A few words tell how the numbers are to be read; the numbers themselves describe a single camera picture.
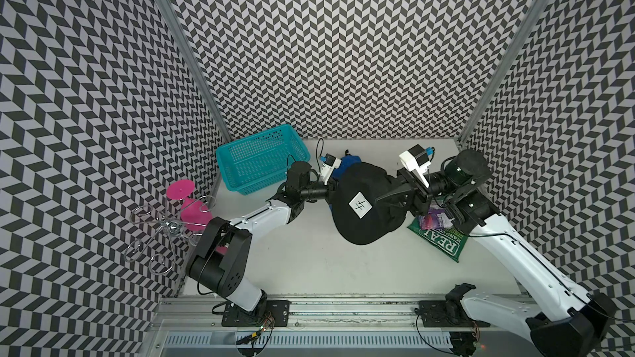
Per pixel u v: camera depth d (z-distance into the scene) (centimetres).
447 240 85
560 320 39
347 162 105
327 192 72
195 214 72
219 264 44
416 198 50
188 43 88
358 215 61
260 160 112
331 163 73
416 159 46
